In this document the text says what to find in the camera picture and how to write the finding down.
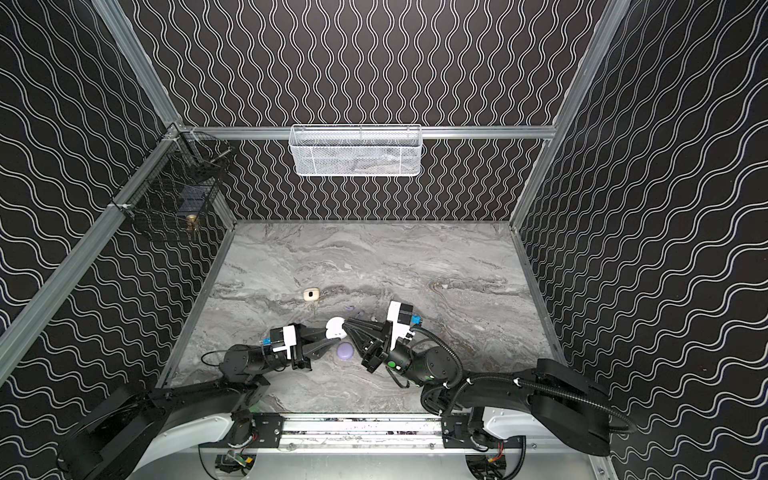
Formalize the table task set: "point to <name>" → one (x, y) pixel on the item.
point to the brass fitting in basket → (190, 221)
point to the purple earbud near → (361, 314)
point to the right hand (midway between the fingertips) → (346, 326)
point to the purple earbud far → (350, 308)
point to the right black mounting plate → (455, 431)
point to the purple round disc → (345, 350)
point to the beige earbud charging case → (311, 294)
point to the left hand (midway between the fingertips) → (339, 338)
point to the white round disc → (335, 328)
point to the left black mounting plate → (267, 427)
